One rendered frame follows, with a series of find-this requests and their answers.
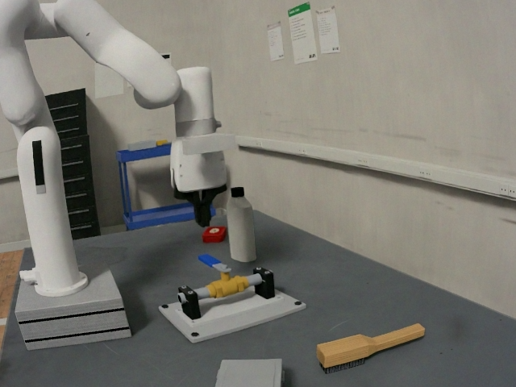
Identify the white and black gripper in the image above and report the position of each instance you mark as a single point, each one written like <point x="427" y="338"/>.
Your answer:
<point x="204" y="172"/>

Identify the white bottle with black cap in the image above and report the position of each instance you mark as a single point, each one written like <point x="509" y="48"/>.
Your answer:
<point x="240" y="226"/>

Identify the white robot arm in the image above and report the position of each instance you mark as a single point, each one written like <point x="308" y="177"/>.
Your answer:
<point x="39" y="157"/>

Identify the wooden wire brush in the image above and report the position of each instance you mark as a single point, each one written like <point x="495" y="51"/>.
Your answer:
<point x="349" y="352"/>

